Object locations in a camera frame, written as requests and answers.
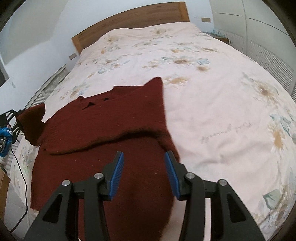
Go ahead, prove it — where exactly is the dark red knitted sweater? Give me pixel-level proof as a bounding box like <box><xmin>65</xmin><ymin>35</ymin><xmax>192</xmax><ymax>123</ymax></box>
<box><xmin>17</xmin><ymin>77</ymin><xmax>176</xmax><ymax>240</ymax></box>

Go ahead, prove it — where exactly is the blue gloved left hand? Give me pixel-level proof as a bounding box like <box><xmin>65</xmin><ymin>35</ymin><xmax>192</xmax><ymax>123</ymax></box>
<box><xmin>1</xmin><ymin>127</ymin><xmax>13</xmax><ymax>158</ymax></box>

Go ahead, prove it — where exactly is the cardboard box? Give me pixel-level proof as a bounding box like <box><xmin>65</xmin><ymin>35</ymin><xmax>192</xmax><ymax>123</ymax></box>
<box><xmin>0</xmin><ymin>168</ymin><xmax>11</xmax><ymax>221</ymax></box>

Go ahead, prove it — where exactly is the floral pink bed cover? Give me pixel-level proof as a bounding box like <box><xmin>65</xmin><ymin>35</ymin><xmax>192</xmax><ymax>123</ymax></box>
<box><xmin>10</xmin><ymin>23</ymin><xmax>295</xmax><ymax>240</ymax></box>

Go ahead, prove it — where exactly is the wooden nightstand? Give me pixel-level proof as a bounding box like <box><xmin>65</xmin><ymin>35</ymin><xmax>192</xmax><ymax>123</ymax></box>
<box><xmin>206</xmin><ymin>32</ymin><xmax>229</xmax><ymax>45</ymax></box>

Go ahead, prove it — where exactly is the wooden headboard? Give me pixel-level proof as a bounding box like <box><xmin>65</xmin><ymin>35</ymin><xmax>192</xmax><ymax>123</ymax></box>
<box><xmin>71</xmin><ymin>1</ymin><xmax>190</xmax><ymax>53</ymax></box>

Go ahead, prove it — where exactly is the black cable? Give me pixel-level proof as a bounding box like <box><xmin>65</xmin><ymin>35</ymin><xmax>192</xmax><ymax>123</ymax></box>
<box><xmin>7</xmin><ymin>149</ymin><xmax>29</xmax><ymax>232</ymax></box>

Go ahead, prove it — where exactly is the wall switch plate left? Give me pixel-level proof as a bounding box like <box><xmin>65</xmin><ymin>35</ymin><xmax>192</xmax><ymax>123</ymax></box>
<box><xmin>69</xmin><ymin>53</ymin><xmax>77</xmax><ymax>60</ymax></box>

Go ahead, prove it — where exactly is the wall switch plate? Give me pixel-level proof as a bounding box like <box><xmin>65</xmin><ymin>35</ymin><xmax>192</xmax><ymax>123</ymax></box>
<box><xmin>69</xmin><ymin>53</ymin><xmax>77</xmax><ymax>60</ymax></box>
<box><xmin>201</xmin><ymin>17</ymin><xmax>211</xmax><ymax>23</ymax></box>

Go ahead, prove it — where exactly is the wall switch plate right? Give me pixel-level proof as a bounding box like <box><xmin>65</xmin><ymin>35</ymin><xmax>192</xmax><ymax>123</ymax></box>
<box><xmin>201</xmin><ymin>17</ymin><xmax>211</xmax><ymax>23</ymax></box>

